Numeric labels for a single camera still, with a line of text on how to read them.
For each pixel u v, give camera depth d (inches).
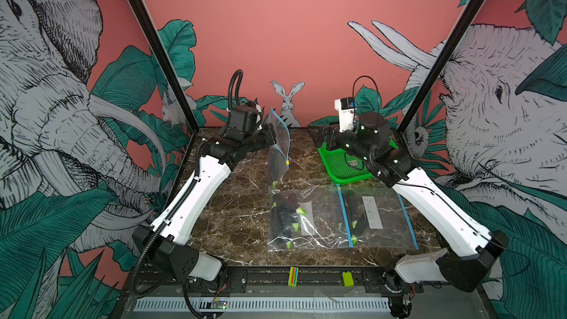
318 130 22.7
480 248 15.3
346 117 22.6
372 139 18.5
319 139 23.0
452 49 34.5
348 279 29.4
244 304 27.6
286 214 33.9
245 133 21.0
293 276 28.7
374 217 33.8
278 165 29.4
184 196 16.6
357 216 34.7
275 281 29.4
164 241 15.2
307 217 34.5
